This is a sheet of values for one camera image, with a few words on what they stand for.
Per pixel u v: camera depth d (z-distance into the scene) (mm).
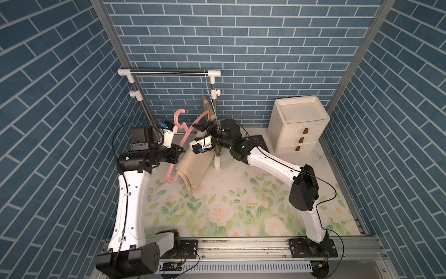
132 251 361
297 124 890
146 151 464
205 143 634
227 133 613
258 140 1118
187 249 739
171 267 721
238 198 889
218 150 958
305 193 514
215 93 806
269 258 735
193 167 787
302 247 727
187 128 720
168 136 610
